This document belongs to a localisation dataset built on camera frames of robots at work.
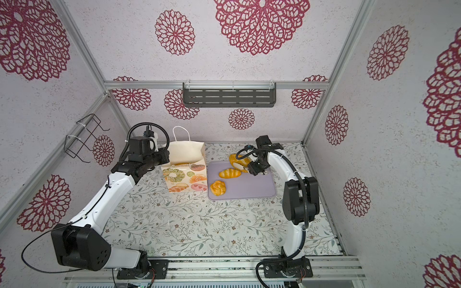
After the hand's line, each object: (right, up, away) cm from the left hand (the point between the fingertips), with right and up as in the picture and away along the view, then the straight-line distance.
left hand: (169, 155), depth 83 cm
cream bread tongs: (+38, 0, 0) cm, 38 cm away
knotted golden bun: (+22, -17, +12) cm, 30 cm away
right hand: (+42, -5, +11) cm, 44 cm away
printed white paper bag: (+7, -8, +3) cm, 11 cm away
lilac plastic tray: (+18, -7, +27) cm, 33 cm away
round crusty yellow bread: (+37, -3, +21) cm, 42 cm away
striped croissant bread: (+28, -10, +18) cm, 34 cm away
